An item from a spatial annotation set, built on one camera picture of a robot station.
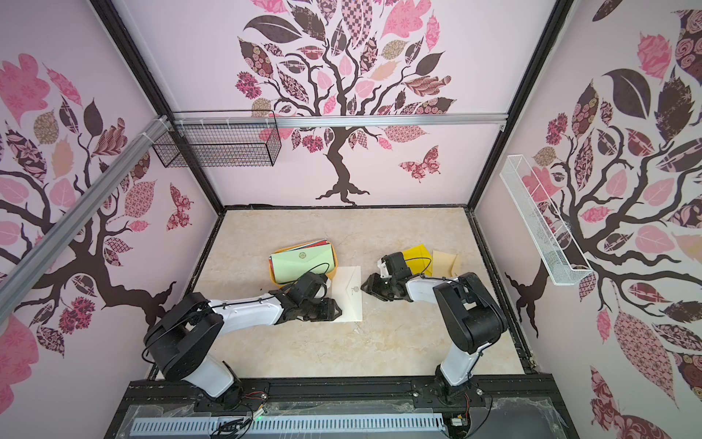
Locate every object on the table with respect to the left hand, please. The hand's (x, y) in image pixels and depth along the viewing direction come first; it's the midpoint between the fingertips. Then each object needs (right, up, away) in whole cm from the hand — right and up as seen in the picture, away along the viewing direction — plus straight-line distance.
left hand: (335, 318), depth 87 cm
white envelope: (+4, +8, +5) cm, 10 cm away
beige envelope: (+41, +16, +16) cm, 47 cm away
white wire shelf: (+58, +22, -23) cm, 66 cm away
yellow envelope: (+28, +19, 0) cm, 34 cm away
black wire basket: (-71, +74, +54) cm, 116 cm away
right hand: (+10, +7, +6) cm, 14 cm away
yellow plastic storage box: (-14, +23, +10) cm, 28 cm away
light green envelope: (-18, +15, +11) cm, 26 cm away
